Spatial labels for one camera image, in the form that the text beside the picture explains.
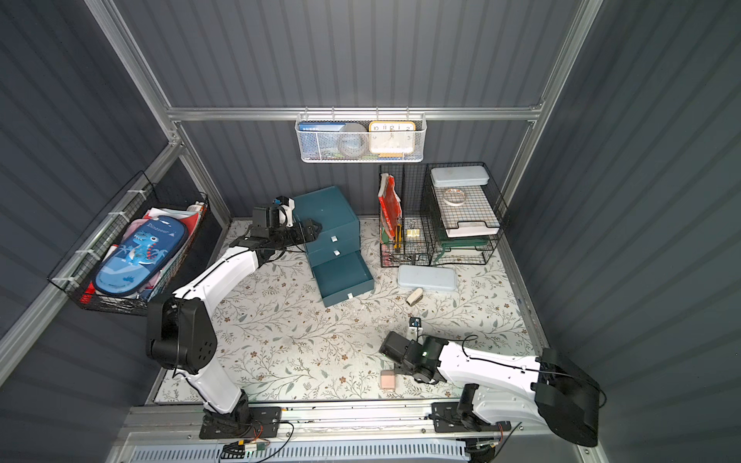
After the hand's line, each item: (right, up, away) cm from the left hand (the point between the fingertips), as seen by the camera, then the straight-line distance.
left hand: (314, 229), depth 90 cm
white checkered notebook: (+50, +7, +6) cm, 51 cm away
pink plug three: (+22, -42, -10) cm, 49 cm away
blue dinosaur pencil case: (-35, -7, -24) cm, 43 cm away
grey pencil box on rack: (+49, +20, +13) cm, 55 cm away
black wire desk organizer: (+43, +7, +18) cm, 47 cm away
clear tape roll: (+46, +12, +10) cm, 49 cm away
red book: (+25, +12, +26) cm, 38 cm away
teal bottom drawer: (+8, -16, +7) cm, 19 cm away
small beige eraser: (+32, -22, +4) cm, 39 cm away
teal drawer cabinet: (+8, 0, -1) cm, 8 cm away
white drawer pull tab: (+6, -7, +6) cm, 11 cm away
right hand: (+28, -38, -7) cm, 48 cm away
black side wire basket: (-44, +6, -14) cm, 47 cm away
